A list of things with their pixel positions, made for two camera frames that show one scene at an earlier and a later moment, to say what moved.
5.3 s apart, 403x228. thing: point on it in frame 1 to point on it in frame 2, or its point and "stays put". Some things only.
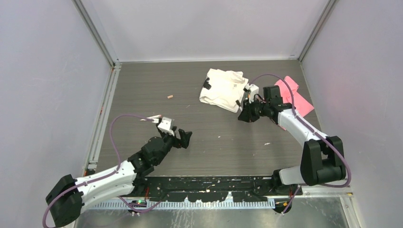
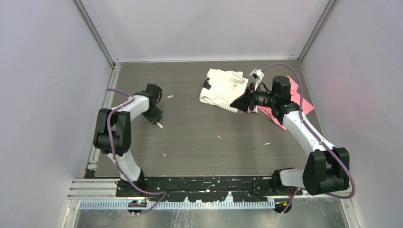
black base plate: [214, 188] stays put
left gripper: [184, 137] to [157, 118]
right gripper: [247, 109] to [246, 99]
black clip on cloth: [206, 84] stays put
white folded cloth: [227, 88] stays put
